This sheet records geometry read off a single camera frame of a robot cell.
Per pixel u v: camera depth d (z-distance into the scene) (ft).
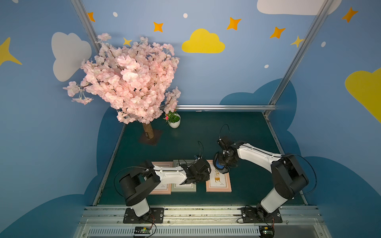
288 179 1.51
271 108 3.79
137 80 1.66
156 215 2.45
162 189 2.71
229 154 2.25
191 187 2.70
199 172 2.25
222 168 2.83
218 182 2.82
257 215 2.22
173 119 3.40
